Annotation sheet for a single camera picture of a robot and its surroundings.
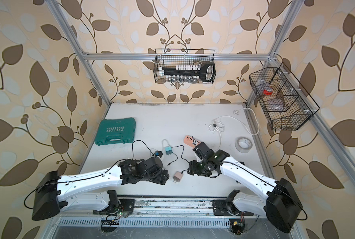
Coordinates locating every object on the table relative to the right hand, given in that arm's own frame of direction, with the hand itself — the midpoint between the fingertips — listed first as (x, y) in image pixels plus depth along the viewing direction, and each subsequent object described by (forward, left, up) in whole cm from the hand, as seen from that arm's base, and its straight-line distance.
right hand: (192, 172), depth 79 cm
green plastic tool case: (+30, +49, -1) cm, 58 cm away
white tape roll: (+19, -35, -6) cm, 40 cm away
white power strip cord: (+34, -22, -6) cm, 41 cm away
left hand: (-2, +15, +2) cm, 15 cm away
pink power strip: (+22, 0, -4) cm, 23 cm away
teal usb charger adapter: (+16, +14, -5) cm, 22 cm away
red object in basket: (+33, -43, +25) cm, 60 cm away
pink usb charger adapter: (0, +8, -5) cm, 10 cm away
